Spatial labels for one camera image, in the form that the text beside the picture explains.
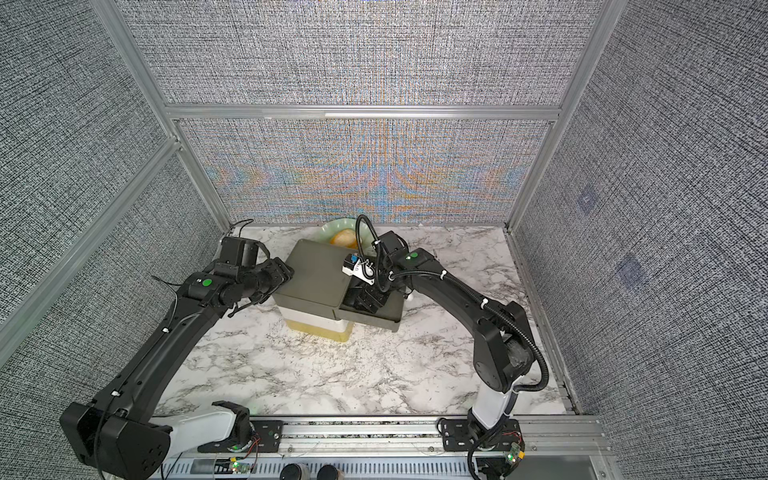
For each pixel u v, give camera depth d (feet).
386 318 2.45
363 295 2.37
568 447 2.39
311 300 2.46
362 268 2.37
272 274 2.22
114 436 1.20
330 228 3.71
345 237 3.46
